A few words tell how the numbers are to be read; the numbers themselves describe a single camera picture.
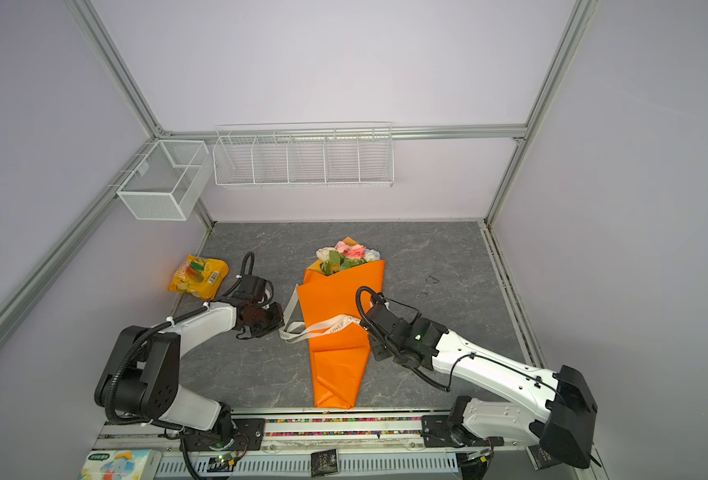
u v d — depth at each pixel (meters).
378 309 0.58
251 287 0.75
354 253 0.99
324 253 1.05
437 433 0.73
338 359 0.84
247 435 0.74
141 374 0.44
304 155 0.99
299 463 0.71
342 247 1.04
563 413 0.39
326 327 0.89
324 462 0.69
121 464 0.65
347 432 0.75
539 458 0.69
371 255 1.05
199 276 0.99
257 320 0.77
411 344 0.51
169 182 0.96
